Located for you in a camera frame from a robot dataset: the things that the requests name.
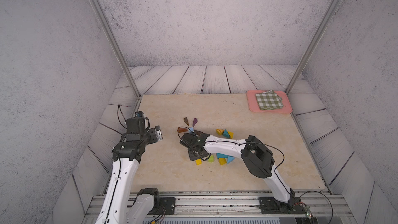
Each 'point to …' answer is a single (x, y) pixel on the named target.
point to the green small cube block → (211, 159)
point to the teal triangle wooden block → (226, 134)
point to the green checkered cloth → (269, 100)
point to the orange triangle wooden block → (219, 131)
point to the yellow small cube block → (222, 161)
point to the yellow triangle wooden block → (231, 134)
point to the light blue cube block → (191, 129)
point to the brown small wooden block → (182, 129)
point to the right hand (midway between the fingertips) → (195, 156)
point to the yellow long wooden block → (198, 162)
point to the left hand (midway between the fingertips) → (152, 130)
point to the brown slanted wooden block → (198, 132)
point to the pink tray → (252, 101)
